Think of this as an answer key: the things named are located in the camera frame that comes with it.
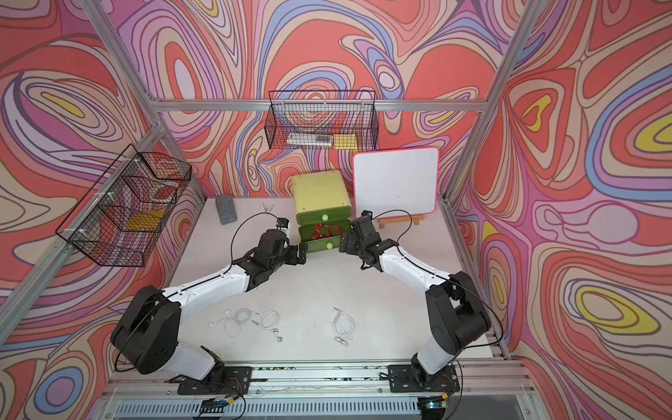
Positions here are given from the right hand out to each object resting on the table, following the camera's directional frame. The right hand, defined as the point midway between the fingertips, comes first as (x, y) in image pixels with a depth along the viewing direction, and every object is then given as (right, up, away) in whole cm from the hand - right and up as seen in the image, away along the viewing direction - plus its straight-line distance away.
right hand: (355, 247), depth 91 cm
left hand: (-20, +1, -2) cm, 20 cm away
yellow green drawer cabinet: (-12, +18, 0) cm, 22 cm away
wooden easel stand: (+25, +10, +14) cm, 31 cm away
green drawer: (-10, +12, -3) cm, 15 cm away
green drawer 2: (-8, +2, -1) cm, 9 cm away
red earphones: (-6, +5, +5) cm, 9 cm away
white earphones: (-41, -25, -7) cm, 48 cm away
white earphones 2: (-29, -24, -6) cm, 38 cm away
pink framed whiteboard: (+17, +24, +11) cm, 32 cm away
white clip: (-40, +15, +22) cm, 48 cm away
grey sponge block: (-56, +15, +22) cm, 62 cm away
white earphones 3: (-4, -25, -7) cm, 26 cm away
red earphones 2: (-14, +7, +7) cm, 17 cm away
